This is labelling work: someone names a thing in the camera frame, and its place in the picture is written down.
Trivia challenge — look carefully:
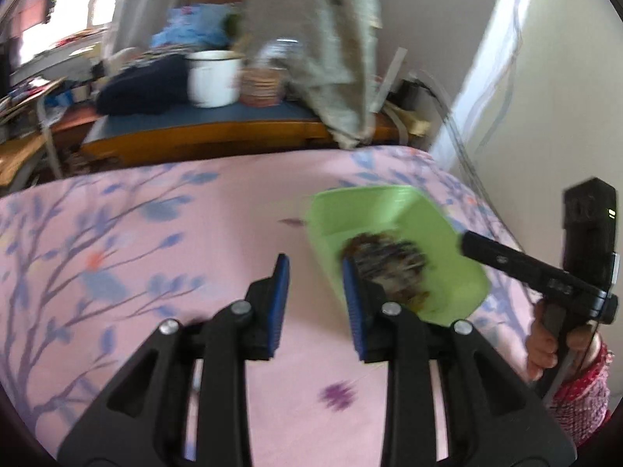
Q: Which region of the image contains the pink printed bed sheet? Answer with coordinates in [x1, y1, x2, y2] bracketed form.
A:
[0, 144, 585, 467]

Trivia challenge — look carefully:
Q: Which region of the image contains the brown wooden bead bracelet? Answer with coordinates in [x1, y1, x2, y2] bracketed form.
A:
[339, 231, 432, 310]

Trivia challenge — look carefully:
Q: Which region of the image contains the dark folded garment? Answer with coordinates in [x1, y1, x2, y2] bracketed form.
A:
[95, 54, 189, 116]

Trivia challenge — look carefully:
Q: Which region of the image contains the bag of biscuits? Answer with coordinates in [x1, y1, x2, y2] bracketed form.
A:
[239, 37, 300, 107]

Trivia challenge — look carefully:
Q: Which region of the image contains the right hand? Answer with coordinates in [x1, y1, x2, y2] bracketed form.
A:
[526, 299, 605, 381]

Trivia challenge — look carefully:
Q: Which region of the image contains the green plastic tray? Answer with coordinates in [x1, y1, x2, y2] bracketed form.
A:
[306, 186, 490, 326]

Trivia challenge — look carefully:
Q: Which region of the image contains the red patterned sleeve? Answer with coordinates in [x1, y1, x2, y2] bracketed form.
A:
[549, 344, 612, 446]

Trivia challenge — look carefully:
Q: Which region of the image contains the blue topped wooden desk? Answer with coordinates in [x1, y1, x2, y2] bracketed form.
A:
[79, 100, 406, 167]

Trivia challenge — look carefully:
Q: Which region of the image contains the white enamel mug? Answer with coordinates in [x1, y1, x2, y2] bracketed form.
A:
[186, 51, 244, 109]

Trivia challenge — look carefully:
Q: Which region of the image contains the grey dotted cloth cover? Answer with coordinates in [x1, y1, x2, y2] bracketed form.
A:
[241, 0, 380, 150]

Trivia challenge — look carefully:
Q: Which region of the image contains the black cable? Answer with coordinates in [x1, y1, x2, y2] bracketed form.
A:
[407, 69, 512, 234]

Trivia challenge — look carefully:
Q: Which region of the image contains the light blue clothes pile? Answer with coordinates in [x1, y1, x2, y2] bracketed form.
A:
[150, 3, 241, 49]

